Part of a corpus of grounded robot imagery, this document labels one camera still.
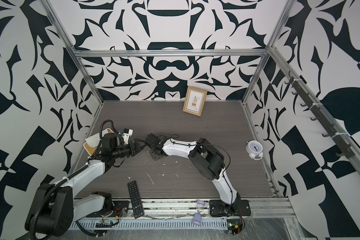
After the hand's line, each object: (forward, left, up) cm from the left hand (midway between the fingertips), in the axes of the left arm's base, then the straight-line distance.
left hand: (146, 142), depth 82 cm
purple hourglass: (-34, -26, -12) cm, 44 cm away
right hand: (+1, -4, -13) cm, 14 cm away
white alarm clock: (0, -64, -11) cm, 65 cm away
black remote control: (-28, +3, -13) cm, 31 cm away
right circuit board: (-37, -43, -14) cm, 59 cm away
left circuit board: (-35, +17, -11) cm, 40 cm away
